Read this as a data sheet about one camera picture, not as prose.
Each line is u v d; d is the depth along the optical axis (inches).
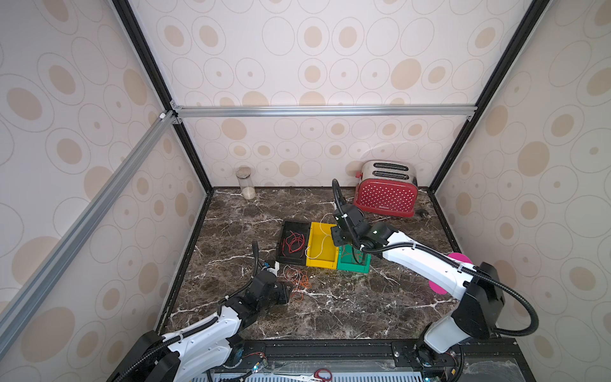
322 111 36.0
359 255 22.4
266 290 25.7
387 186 38.5
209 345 19.8
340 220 23.4
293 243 39.2
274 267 31.1
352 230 23.4
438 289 19.3
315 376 27.5
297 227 40.4
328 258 37.2
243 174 41.7
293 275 35.5
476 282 17.1
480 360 28.9
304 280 35.0
